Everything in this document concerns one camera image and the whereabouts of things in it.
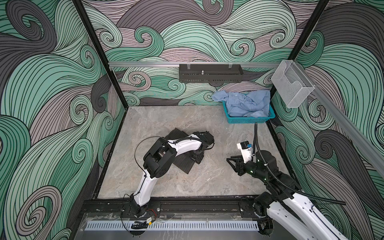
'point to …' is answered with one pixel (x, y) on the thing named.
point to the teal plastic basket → (235, 119)
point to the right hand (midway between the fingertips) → (229, 159)
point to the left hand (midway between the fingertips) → (191, 157)
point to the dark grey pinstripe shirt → (183, 162)
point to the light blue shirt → (253, 104)
